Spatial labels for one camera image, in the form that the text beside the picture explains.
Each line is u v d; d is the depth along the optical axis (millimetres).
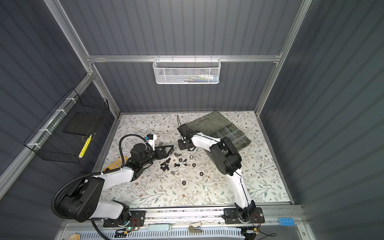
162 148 771
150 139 787
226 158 575
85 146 690
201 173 888
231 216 725
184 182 847
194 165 914
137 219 722
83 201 428
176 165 912
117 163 912
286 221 712
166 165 912
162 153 773
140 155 682
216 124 1125
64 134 727
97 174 489
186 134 802
